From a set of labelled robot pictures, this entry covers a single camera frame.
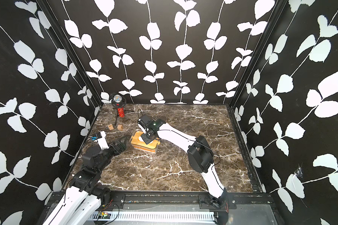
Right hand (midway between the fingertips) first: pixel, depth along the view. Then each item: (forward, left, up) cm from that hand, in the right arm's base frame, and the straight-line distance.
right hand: (145, 135), depth 87 cm
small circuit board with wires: (-40, +18, -11) cm, 46 cm away
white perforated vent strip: (-41, -10, -12) cm, 44 cm away
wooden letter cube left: (+13, +30, -10) cm, 34 cm away
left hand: (-7, +10, +10) cm, 16 cm away
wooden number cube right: (+14, +23, -10) cm, 28 cm away
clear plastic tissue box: (-6, +2, -7) cm, 9 cm away
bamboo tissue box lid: (-2, +7, -3) cm, 8 cm away
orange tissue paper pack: (-7, +1, +6) cm, 9 cm away
